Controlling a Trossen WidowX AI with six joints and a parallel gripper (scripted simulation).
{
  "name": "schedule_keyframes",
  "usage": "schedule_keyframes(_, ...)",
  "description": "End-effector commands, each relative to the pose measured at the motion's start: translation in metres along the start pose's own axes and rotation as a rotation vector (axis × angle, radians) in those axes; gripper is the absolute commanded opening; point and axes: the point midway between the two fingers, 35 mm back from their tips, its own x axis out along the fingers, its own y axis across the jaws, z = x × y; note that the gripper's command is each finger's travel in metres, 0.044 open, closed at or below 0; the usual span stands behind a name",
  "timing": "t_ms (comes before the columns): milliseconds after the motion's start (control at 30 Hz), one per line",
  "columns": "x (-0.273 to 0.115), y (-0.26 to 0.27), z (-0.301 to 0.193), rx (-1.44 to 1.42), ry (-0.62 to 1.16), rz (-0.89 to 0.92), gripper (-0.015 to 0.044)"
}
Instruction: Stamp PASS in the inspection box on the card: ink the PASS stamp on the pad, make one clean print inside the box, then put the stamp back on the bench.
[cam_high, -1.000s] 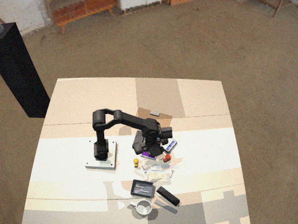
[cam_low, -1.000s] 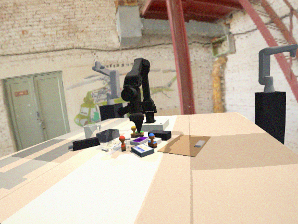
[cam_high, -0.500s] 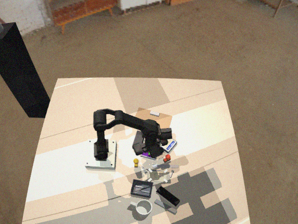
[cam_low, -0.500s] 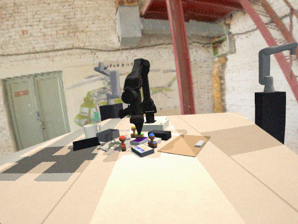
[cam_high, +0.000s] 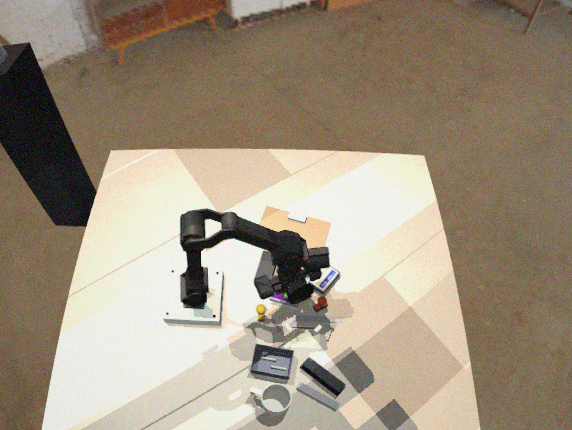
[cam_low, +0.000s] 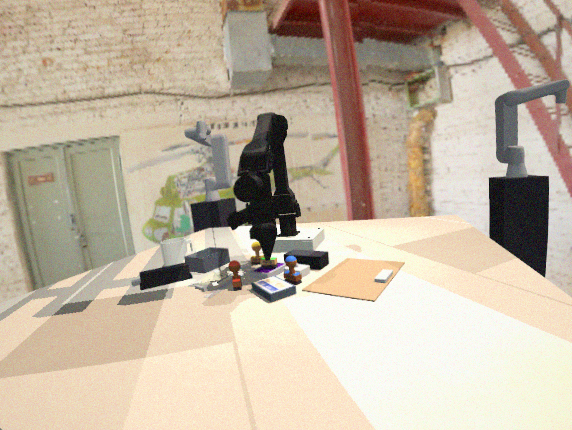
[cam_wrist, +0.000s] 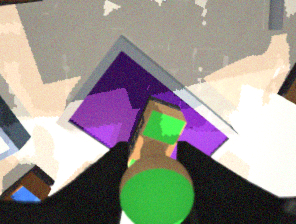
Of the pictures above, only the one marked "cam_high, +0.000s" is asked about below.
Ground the tan clipboard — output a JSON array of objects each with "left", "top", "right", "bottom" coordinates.
[{"left": 259, "top": 206, "right": 331, "bottom": 248}]

